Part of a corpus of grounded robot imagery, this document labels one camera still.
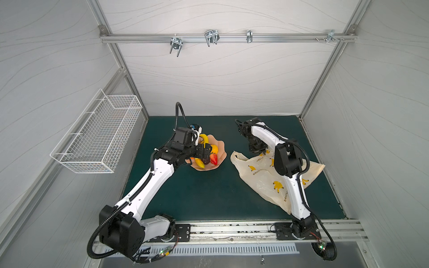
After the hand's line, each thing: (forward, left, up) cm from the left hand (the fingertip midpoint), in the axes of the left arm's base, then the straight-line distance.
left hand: (206, 144), depth 79 cm
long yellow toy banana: (+13, +2, -14) cm, 19 cm away
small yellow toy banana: (-1, +4, -16) cm, 16 cm away
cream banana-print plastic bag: (-6, -28, -14) cm, 32 cm away
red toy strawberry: (+1, -3, -15) cm, 15 cm away
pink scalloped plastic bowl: (+7, -7, -18) cm, 20 cm away
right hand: (+8, -32, -15) cm, 36 cm away
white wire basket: (-7, +45, +10) cm, 47 cm away
